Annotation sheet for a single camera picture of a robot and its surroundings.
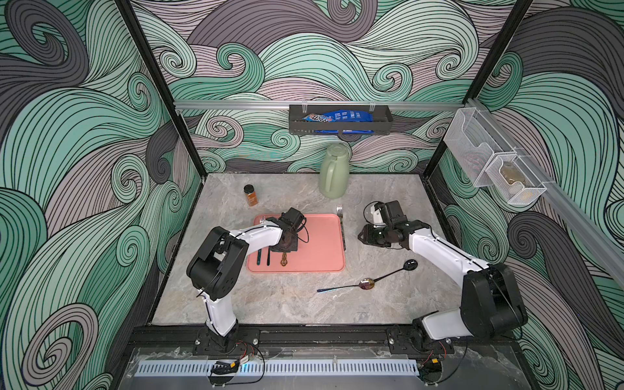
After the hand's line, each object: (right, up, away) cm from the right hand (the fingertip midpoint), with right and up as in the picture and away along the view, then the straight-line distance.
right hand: (367, 237), depth 88 cm
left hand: (-29, -3, +6) cm, 30 cm away
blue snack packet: (-9, +46, +4) cm, 48 cm away
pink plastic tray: (-17, -5, +3) cm, 18 cm away
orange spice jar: (-47, +15, +15) cm, 51 cm away
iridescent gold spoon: (-2, -16, -5) cm, 16 cm away
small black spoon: (+15, -10, -1) cm, 19 cm away
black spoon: (-37, -9, +2) cm, 38 cm away
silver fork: (-8, +7, +19) cm, 21 cm away
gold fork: (-31, -10, +2) cm, 33 cm away
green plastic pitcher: (-11, +23, +7) cm, 27 cm away
